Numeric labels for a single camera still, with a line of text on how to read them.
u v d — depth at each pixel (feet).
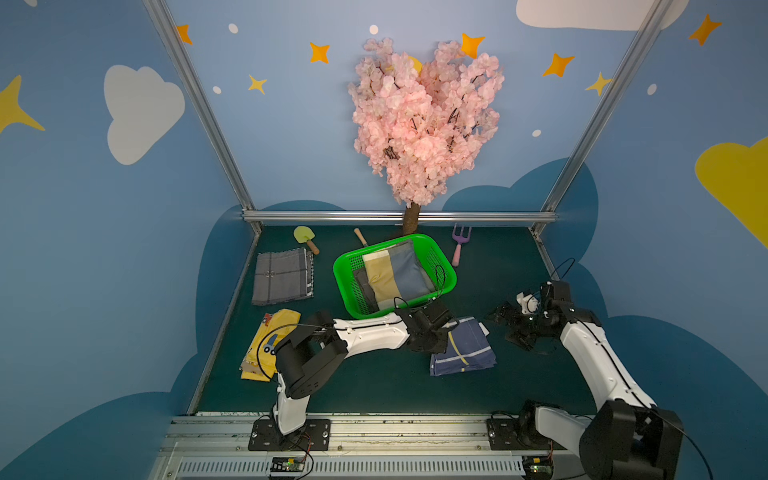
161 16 2.26
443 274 3.30
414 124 2.40
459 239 3.90
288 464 2.35
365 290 3.28
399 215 3.81
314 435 2.44
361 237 3.85
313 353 1.61
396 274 3.40
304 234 3.91
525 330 2.32
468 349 2.91
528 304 2.47
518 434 2.40
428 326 2.21
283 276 3.50
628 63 2.56
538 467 2.39
